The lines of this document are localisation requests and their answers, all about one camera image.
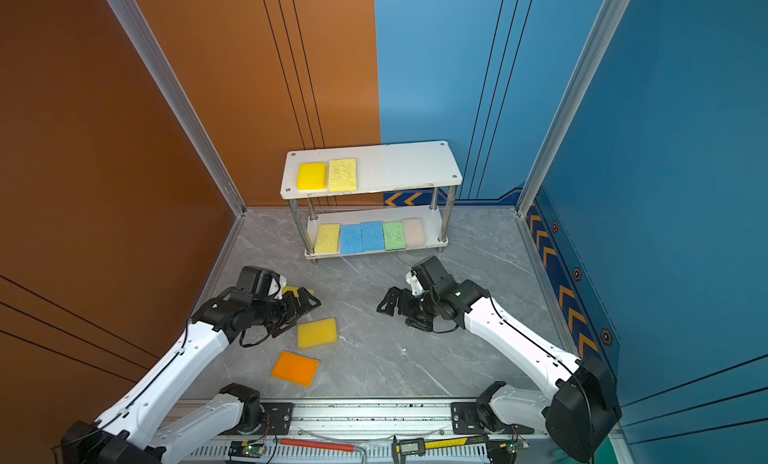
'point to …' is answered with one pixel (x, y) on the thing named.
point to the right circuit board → (514, 445)
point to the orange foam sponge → (296, 369)
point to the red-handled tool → (318, 444)
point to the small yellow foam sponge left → (295, 290)
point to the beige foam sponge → (414, 234)
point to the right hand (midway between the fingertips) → (387, 316)
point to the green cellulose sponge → (394, 236)
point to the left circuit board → (245, 449)
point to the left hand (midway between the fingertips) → (311, 307)
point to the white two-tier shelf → (370, 169)
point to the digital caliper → (411, 447)
